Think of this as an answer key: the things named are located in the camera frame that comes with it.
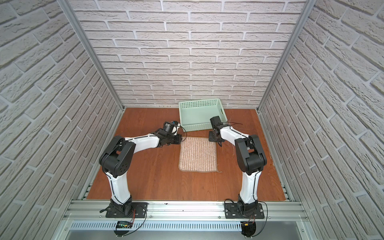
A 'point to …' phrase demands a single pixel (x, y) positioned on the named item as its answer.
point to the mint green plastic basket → (195, 115)
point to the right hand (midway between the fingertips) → (210, 137)
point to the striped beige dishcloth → (197, 155)
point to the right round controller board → (248, 228)
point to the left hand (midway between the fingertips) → (180, 134)
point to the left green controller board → (124, 224)
